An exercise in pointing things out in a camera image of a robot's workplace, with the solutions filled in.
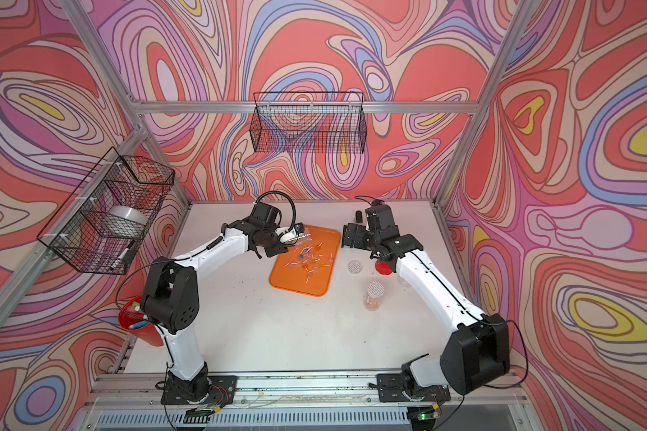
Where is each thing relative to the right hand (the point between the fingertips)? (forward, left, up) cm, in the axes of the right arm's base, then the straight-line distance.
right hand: (360, 241), depth 83 cm
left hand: (+8, +26, -9) cm, 28 cm away
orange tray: (-2, +23, -19) cm, 30 cm away
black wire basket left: (0, +74, +12) cm, 75 cm away
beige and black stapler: (+23, -3, -14) cm, 27 cm away
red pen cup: (-19, +68, -8) cm, 71 cm away
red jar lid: (0, -10, -17) cm, 19 cm away
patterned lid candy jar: (-13, -4, -8) cm, 16 cm away
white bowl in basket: (-2, +64, +15) cm, 66 cm away
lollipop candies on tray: (+7, +17, -19) cm, 26 cm away
